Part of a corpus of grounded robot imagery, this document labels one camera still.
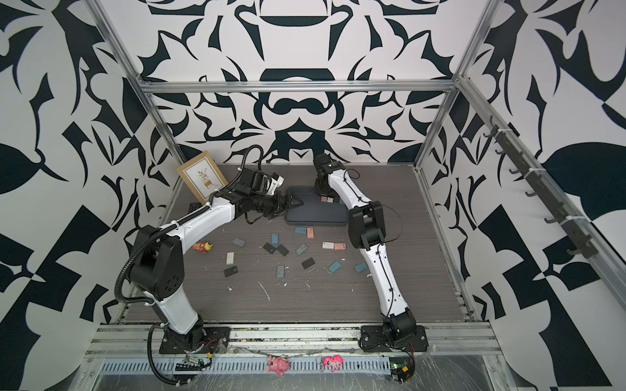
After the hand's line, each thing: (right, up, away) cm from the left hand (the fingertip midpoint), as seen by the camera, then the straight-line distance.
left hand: (294, 203), depth 86 cm
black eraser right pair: (-5, -18, +8) cm, 21 cm away
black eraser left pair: (-10, -17, +8) cm, 22 cm away
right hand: (+10, +5, +22) cm, 25 cm away
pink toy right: (+12, -45, -16) cm, 49 cm away
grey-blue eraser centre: (+2, -18, +7) cm, 19 cm away
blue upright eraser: (-8, -14, +8) cm, 18 cm away
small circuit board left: (-30, -47, -13) cm, 57 cm away
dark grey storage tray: (+7, -4, +13) cm, 15 cm away
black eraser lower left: (-23, -24, +2) cm, 33 cm away
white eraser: (+12, -17, +8) cm, 22 cm away
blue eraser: (+14, -23, +3) cm, 27 cm away
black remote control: (-43, -2, +16) cm, 46 cm away
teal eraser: (+2, -11, +11) cm, 16 cm away
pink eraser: (+5, -12, +10) cm, 17 cm away
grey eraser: (-5, -24, +1) cm, 25 cm away
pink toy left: (-3, -44, -17) cm, 47 cm away
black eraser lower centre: (+5, -22, +5) cm, 23 cm away
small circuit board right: (+32, -47, -15) cm, 59 cm away
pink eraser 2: (+17, -17, +8) cm, 25 cm away
